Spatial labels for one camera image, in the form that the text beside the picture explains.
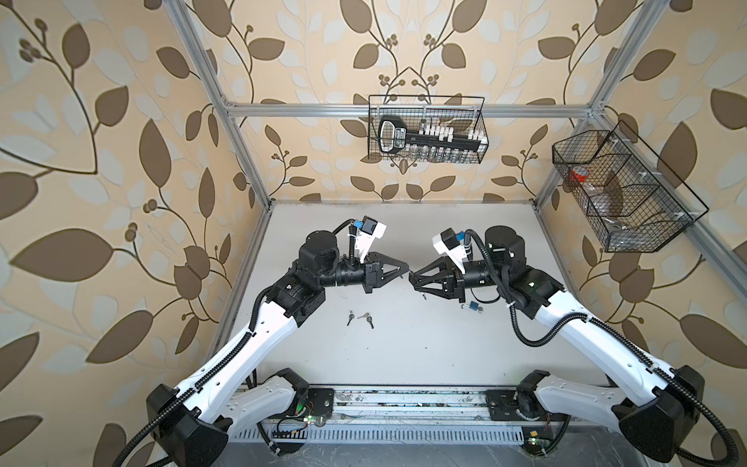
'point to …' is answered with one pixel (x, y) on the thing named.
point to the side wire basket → (630, 198)
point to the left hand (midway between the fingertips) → (409, 270)
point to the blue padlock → (473, 305)
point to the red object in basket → (579, 173)
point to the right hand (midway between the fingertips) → (417, 283)
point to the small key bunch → (351, 316)
